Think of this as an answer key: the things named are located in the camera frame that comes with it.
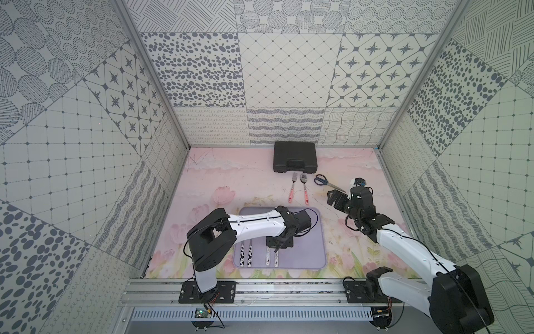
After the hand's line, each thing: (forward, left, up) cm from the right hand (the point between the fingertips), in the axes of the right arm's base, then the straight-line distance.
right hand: (336, 198), depth 87 cm
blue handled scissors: (+18, +3, -11) cm, 21 cm away
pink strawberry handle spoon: (+18, +12, -10) cm, 24 cm away
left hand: (-16, +22, -8) cm, 29 cm away
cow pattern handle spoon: (-21, +36, -10) cm, 43 cm away
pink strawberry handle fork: (+8, +19, -11) cm, 23 cm away
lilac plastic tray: (-18, +12, -11) cm, 24 cm away
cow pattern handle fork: (-21, +39, -10) cm, 46 cm away
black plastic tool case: (+33, +16, -9) cm, 38 cm away
